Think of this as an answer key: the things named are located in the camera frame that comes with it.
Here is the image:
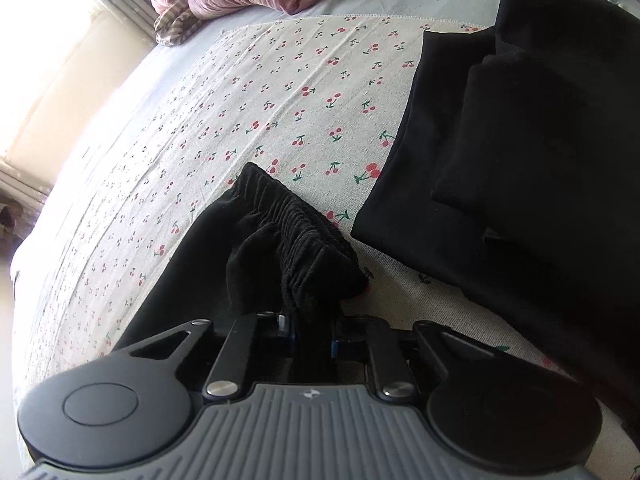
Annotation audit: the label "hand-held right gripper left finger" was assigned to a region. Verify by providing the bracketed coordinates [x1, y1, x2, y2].
[112, 311, 296, 402]

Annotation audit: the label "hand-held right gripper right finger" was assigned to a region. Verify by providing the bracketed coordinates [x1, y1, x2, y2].
[329, 314, 501, 401]

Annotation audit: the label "black pants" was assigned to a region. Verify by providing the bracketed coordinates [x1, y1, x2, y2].
[117, 0, 640, 413]

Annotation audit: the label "cherry print sheet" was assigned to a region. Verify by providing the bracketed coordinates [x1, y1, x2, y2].
[12, 12, 640, 411]

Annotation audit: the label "bed with pale blue sheet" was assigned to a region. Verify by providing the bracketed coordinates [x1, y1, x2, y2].
[10, 0, 640, 480]

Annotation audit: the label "striped folded cloth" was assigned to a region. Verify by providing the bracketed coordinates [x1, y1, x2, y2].
[153, 6, 202, 48]

